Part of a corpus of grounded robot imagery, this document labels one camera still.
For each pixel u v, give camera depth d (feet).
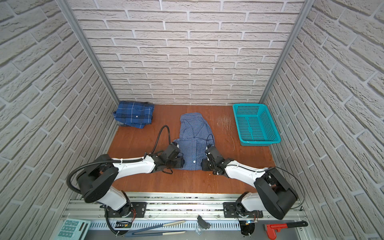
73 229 2.19
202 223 2.27
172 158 2.29
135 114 3.38
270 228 2.24
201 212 2.44
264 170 1.58
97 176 1.57
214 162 2.23
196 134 3.34
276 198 1.39
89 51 2.81
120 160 1.62
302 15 2.36
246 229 2.29
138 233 2.23
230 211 2.40
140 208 2.44
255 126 3.60
